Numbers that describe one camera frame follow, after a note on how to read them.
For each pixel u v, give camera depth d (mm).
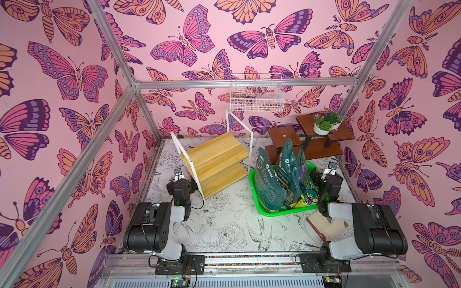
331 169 760
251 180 894
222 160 838
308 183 847
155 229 450
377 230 449
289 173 712
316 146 1168
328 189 705
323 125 872
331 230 815
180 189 715
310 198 817
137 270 730
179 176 789
